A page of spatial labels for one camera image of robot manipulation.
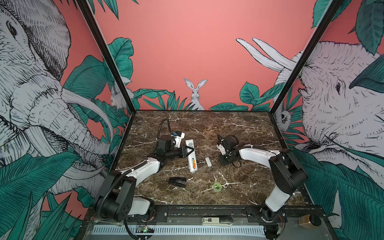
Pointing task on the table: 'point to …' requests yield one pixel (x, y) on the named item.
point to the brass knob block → (309, 221)
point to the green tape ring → (217, 187)
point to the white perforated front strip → (182, 231)
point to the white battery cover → (208, 162)
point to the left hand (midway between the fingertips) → (193, 148)
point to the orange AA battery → (194, 164)
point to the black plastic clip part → (178, 181)
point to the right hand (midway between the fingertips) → (219, 159)
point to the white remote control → (191, 158)
